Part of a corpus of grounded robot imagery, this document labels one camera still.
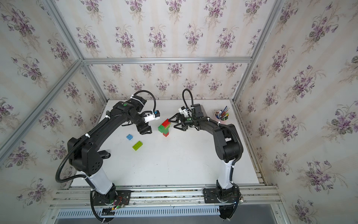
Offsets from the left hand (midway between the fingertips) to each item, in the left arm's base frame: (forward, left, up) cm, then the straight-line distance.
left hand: (148, 125), depth 84 cm
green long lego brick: (+1, -10, -8) cm, 13 cm away
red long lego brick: (+5, -10, -4) cm, 12 cm away
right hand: (+3, -16, -3) cm, 16 cm away
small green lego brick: (+1, -7, -4) cm, 8 cm away
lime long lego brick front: (+4, -11, -7) cm, 14 cm away
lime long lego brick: (-6, +9, -15) cm, 19 cm away
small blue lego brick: (+1, +16, -15) cm, 22 cm away
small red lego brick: (+3, -10, -15) cm, 18 cm away
